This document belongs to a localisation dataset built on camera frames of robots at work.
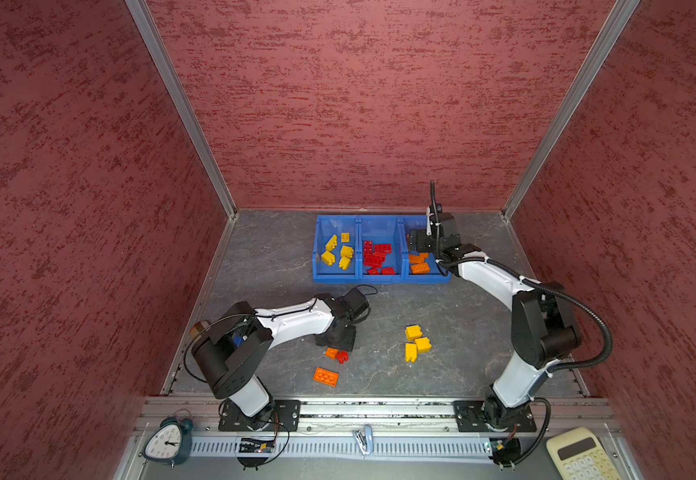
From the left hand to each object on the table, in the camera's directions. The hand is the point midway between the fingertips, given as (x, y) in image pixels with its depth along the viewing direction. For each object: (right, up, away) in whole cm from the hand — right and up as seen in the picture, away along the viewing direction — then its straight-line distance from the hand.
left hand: (338, 349), depth 85 cm
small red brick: (+1, -1, -3) cm, 3 cm away
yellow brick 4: (+23, +4, +2) cm, 23 cm away
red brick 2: (+15, +29, +21) cm, 39 cm away
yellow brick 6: (+21, 0, -3) cm, 21 cm away
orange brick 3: (-2, -1, -1) cm, 2 cm away
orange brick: (+24, +26, +7) cm, 36 cm away
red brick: (+9, +29, +21) cm, 37 cm away
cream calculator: (+58, -18, -17) cm, 63 cm away
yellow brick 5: (+25, +2, -1) cm, 25 cm away
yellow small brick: (+2, +28, +21) cm, 35 cm away
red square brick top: (+11, +21, +15) cm, 28 cm away
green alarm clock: (-38, -14, -18) cm, 44 cm away
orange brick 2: (+27, +22, +15) cm, 38 cm away
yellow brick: (-4, +31, +22) cm, 38 cm away
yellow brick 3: (+1, +24, +17) cm, 29 cm away
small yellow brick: (+1, +33, +25) cm, 41 cm away
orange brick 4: (-3, -5, -6) cm, 9 cm away
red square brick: (+12, +26, +18) cm, 34 cm away
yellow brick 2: (-5, +26, +18) cm, 32 cm away
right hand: (+27, +33, +9) cm, 43 cm away
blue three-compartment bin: (+15, +36, +32) cm, 51 cm away
